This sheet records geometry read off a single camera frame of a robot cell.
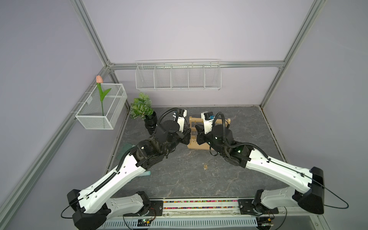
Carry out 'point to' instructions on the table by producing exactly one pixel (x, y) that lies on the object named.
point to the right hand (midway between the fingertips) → (196, 125)
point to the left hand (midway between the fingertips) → (189, 126)
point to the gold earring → (205, 166)
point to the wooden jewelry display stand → (192, 143)
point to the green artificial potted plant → (141, 107)
